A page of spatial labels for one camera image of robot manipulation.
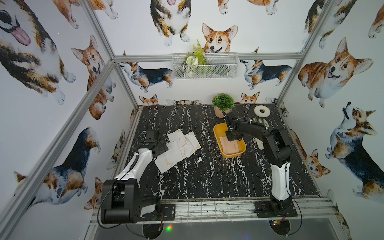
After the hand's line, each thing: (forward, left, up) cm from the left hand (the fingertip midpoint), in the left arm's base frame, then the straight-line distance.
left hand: (159, 147), depth 89 cm
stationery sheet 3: (-1, -7, -8) cm, 11 cm away
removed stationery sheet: (+9, -19, -7) cm, 22 cm away
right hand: (+10, -46, -5) cm, 47 cm away
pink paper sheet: (+2, -43, -6) cm, 44 cm away
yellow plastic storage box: (+15, -38, -6) cm, 41 cm away
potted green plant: (+28, -40, +9) cm, 50 cm away
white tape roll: (+33, -77, -8) cm, 84 cm away
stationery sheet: (+12, -9, -7) cm, 17 cm away
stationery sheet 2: (+1, -16, -7) cm, 17 cm away
